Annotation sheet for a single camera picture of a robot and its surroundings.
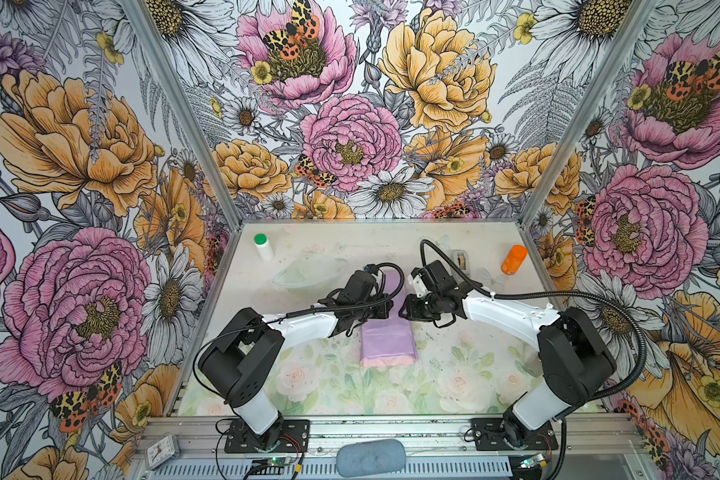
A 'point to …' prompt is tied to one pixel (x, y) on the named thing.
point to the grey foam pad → (370, 457)
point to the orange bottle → (513, 259)
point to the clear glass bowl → (309, 271)
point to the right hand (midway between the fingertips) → (406, 322)
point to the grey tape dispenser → (461, 259)
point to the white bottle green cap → (263, 247)
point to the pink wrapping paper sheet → (389, 340)
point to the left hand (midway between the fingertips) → (391, 311)
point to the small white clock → (161, 450)
